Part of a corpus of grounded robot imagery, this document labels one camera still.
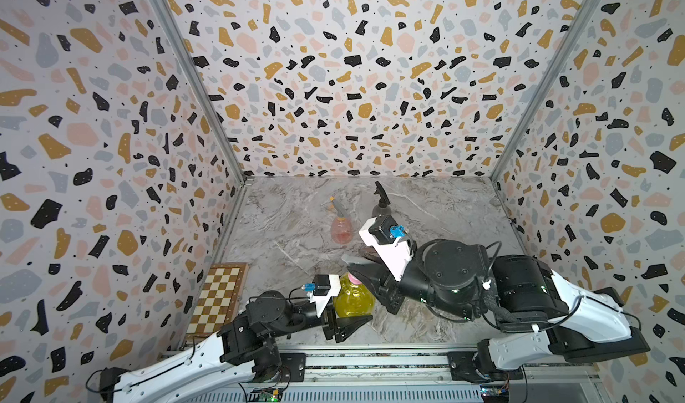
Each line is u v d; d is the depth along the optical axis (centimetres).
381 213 97
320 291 48
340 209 89
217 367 48
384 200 90
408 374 73
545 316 30
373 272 38
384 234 34
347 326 50
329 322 51
